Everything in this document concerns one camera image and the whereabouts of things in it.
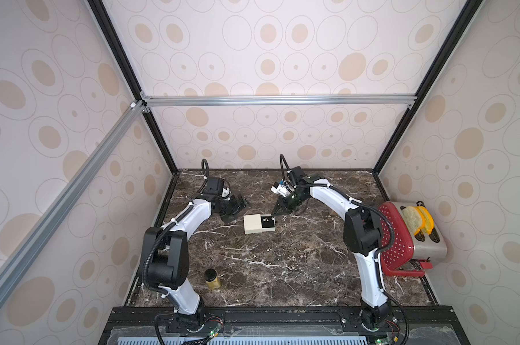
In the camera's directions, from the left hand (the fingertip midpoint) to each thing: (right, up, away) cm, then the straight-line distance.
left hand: (250, 206), depth 88 cm
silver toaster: (+62, -13, -15) cm, 65 cm away
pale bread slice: (+61, -4, -10) cm, 62 cm away
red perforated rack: (+54, -18, -11) cm, 58 cm away
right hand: (+9, -5, +1) cm, 10 cm away
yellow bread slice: (+64, -3, -12) cm, 65 cm away
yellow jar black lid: (-12, -24, -14) cm, 31 cm away
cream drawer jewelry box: (+3, -8, +6) cm, 11 cm away
